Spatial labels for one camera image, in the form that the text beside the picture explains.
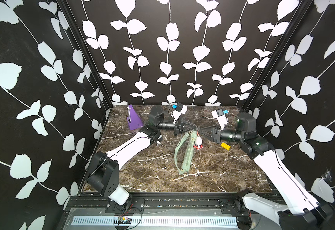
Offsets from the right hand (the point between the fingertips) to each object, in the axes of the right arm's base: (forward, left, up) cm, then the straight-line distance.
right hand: (200, 130), depth 65 cm
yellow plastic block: (+10, -23, -31) cm, 40 cm away
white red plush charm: (-2, 0, -10) cm, 10 cm away
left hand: (+2, +2, +1) cm, 3 cm away
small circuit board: (-32, +37, -33) cm, 59 cm away
